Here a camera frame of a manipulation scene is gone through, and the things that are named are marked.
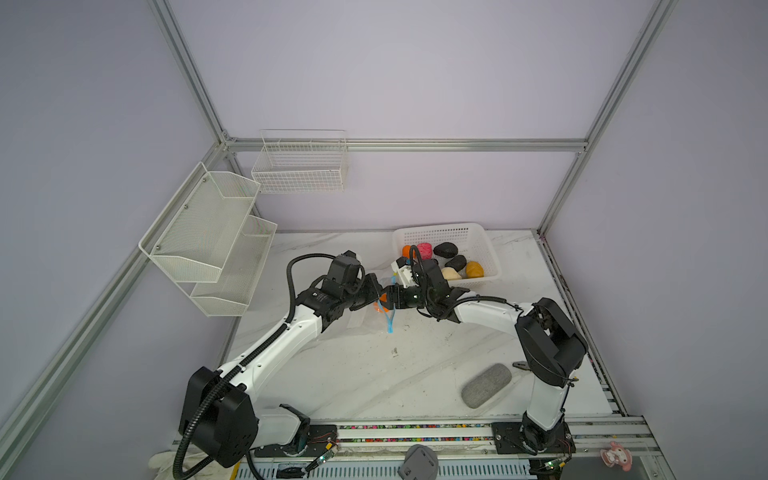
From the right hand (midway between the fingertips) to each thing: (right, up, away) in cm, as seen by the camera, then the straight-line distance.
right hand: (378, 298), depth 86 cm
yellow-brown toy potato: (+33, +7, +16) cm, 37 cm away
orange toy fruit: (+2, -2, -6) cm, 7 cm away
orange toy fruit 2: (+9, +14, +25) cm, 31 cm away
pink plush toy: (+58, -35, -16) cm, 70 cm away
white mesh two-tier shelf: (-53, +17, +4) cm, 56 cm away
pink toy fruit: (+17, +15, +22) cm, 31 cm away
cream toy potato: (+24, +7, +14) cm, 29 cm away
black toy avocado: (+28, +10, +19) cm, 35 cm away
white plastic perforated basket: (+31, +15, +28) cm, 45 cm away
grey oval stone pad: (+31, -22, -6) cm, 38 cm away
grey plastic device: (+11, -38, -15) cm, 42 cm away
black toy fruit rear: (+24, +15, +25) cm, 38 cm away
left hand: (+2, +3, -6) cm, 7 cm away
